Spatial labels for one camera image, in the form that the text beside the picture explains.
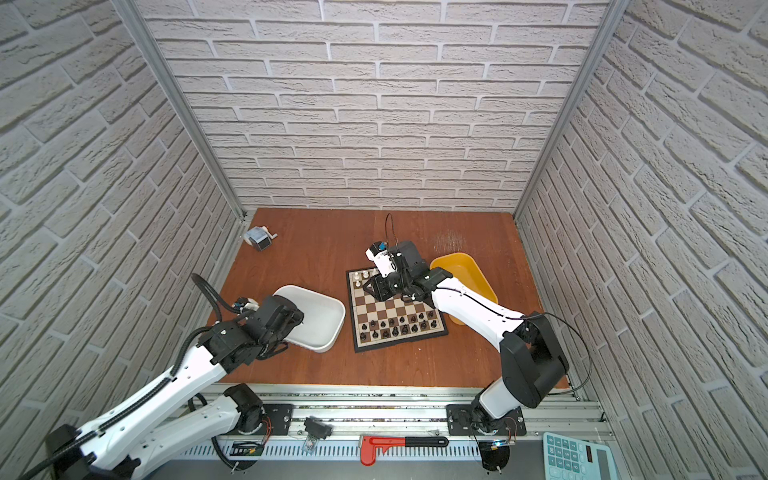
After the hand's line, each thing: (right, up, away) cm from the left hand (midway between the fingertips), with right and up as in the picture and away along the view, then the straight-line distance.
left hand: (295, 315), depth 78 cm
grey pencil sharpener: (-23, +22, +28) cm, 42 cm away
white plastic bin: (+5, -3, +11) cm, 12 cm away
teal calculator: (+69, -31, -10) cm, 76 cm away
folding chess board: (+21, -5, +11) cm, 25 cm away
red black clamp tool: (+20, -29, -8) cm, 37 cm away
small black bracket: (+8, -26, -7) cm, 28 cm away
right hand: (+20, +8, +3) cm, 21 cm away
